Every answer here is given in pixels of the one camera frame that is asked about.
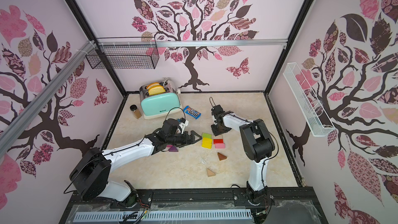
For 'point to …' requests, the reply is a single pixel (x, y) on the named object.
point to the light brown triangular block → (210, 172)
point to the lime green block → (207, 135)
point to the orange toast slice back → (150, 85)
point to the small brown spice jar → (137, 112)
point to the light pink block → (219, 145)
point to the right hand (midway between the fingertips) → (218, 132)
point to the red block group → (218, 141)
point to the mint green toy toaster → (160, 105)
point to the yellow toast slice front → (156, 89)
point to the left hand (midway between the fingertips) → (196, 142)
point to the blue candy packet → (189, 111)
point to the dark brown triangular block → (221, 157)
